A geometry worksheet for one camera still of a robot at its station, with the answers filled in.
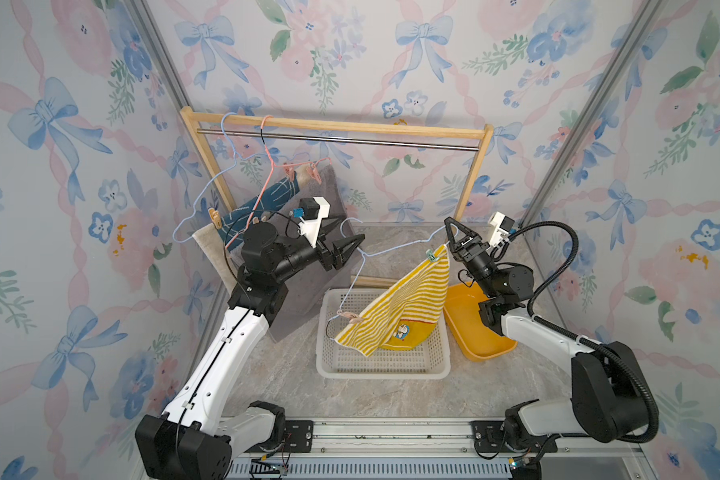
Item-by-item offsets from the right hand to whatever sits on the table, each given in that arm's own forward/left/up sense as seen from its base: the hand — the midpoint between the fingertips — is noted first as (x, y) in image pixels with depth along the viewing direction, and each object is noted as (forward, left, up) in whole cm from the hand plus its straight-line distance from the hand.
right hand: (447, 222), depth 66 cm
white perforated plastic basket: (-3, +27, -34) cm, 44 cm away
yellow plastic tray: (-12, -12, -33) cm, 37 cm away
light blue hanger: (+40, +62, -9) cm, 74 cm away
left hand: (-4, +20, +3) cm, 21 cm away
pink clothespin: (-16, +21, -15) cm, 30 cm away
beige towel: (-3, +54, -5) cm, 54 cm away
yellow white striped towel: (-6, +7, -30) cm, 31 cm away
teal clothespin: (-5, +3, -6) cm, 9 cm away
